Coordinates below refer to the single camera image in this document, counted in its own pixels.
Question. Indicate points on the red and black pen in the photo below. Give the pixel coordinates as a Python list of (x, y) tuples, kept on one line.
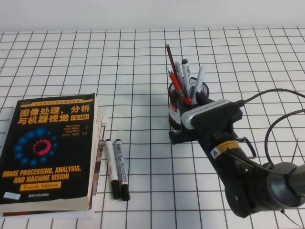
[(187, 101)]

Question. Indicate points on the white marker with barcode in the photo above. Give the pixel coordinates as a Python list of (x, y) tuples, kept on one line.
[(124, 180)]

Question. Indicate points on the white marker in holder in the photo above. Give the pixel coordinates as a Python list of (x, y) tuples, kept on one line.
[(186, 76)]

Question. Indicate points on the red pen silver tip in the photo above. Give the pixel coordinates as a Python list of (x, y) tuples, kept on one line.
[(176, 84)]

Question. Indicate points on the dark red pencil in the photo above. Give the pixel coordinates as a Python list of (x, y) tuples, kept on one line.
[(171, 60)]

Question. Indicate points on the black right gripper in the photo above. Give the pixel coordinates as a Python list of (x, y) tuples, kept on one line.
[(208, 126)]

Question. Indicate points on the white marker left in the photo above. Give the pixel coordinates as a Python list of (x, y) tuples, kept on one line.
[(114, 181)]

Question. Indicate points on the black image processing textbook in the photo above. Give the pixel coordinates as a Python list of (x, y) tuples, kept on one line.
[(47, 161)]

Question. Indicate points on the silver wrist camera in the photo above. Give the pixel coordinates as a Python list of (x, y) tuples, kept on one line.
[(188, 115)]

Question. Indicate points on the white book under textbook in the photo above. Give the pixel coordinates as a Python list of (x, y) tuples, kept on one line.
[(86, 214)]

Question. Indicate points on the silver pen in holder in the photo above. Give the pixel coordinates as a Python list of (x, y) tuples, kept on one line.
[(199, 81)]

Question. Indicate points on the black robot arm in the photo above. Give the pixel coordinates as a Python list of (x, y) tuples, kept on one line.
[(249, 187)]

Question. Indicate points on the grey pen in holder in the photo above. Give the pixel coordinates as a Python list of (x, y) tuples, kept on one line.
[(180, 76)]

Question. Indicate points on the black mesh pen holder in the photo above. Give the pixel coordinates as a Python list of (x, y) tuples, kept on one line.
[(174, 112)]

